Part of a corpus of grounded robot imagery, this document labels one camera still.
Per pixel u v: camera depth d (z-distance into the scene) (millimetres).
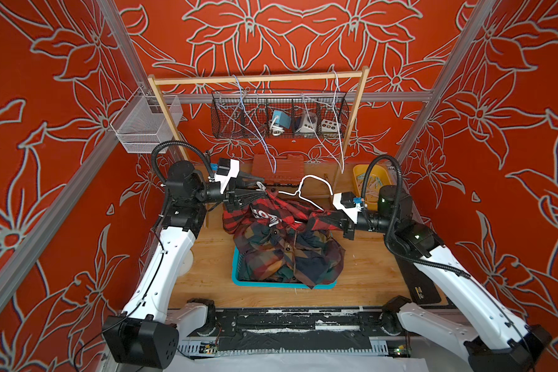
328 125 946
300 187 541
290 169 1137
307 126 904
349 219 555
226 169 481
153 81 600
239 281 749
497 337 376
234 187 535
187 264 854
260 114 1005
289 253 723
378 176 1121
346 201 510
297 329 728
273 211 631
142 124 902
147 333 363
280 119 837
